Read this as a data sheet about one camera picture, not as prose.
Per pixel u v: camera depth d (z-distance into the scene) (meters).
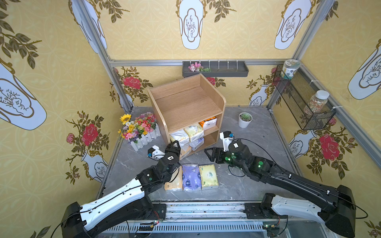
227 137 0.65
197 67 0.88
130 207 0.61
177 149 0.66
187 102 0.80
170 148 0.66
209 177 0.80
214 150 0.64
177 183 0.79
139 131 0.89
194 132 0.80
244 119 1.03
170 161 0.54
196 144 0.91
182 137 0.76
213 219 0.73
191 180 0.80
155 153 0.68
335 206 0.40
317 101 0.65
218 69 0.92
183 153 0.89
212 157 0.64
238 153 0.53
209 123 0.82
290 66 0.85
